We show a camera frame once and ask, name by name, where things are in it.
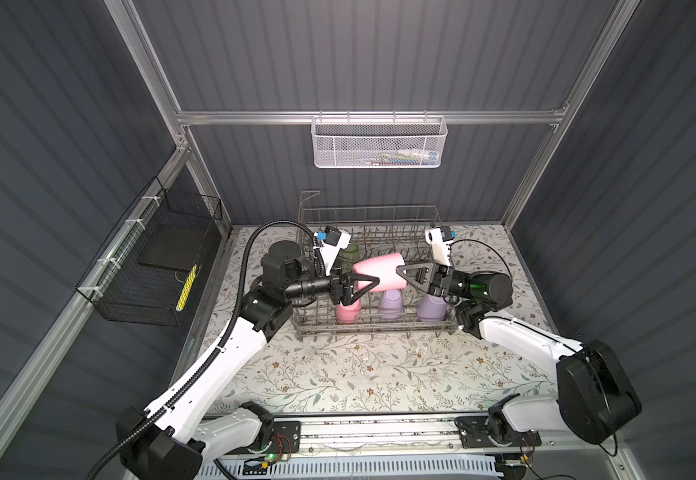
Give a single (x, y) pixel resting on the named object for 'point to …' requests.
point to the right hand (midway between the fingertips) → (401, 285)
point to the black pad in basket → (176, 245)
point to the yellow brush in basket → (182, 300)
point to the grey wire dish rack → (373, 240)
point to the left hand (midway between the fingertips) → (373, 274)
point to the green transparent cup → (349, 254)
